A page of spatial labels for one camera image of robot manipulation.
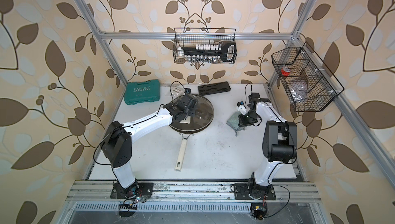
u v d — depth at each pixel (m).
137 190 0.68
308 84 0.74
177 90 1.15
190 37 0.91
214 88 1.16
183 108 0.67
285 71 0.87
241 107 0.87
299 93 0.71
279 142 0.47
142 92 1.10
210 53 0.85
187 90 0.77
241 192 0.73
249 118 0.79
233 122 0.94
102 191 0.76
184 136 0.85
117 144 0.47
